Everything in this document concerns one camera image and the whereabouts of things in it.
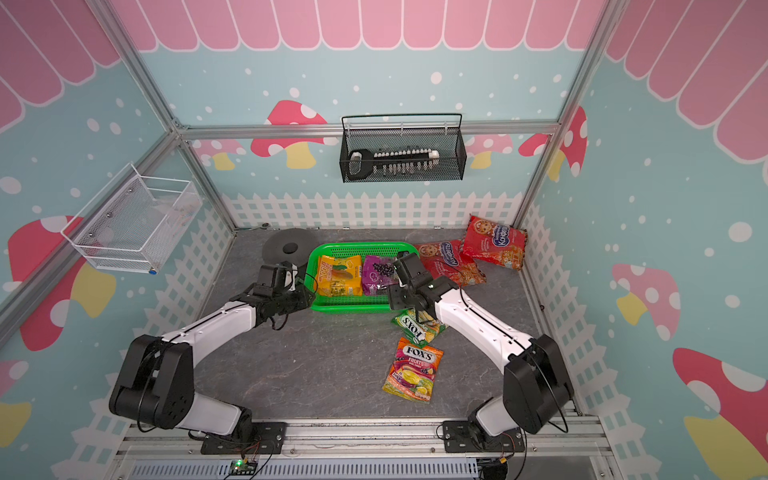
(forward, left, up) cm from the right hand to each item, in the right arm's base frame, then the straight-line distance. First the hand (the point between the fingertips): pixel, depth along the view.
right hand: (399, 293), depth 85 cm
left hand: (+2, +27, -6) cm, 28 cm away
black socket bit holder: (+33, +10, +22) cm, 41 cm away
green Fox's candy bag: (-4, -6, -12) cm, 14 cm away
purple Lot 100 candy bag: (+13, +7, -8) cm, 17 cm away
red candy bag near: (+20, -18, -10) cm, 29 cm away
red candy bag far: (+27, -37, -10) cm, 47 cm away
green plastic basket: (0, +12, -6) cm, 13 cm away
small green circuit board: (-39, +39, -16) cm, 58 cm away
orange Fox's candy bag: (-18, -4, -12) cm, 22 cm away
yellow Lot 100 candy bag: (+12, +20, -8) cm, 25 cm away
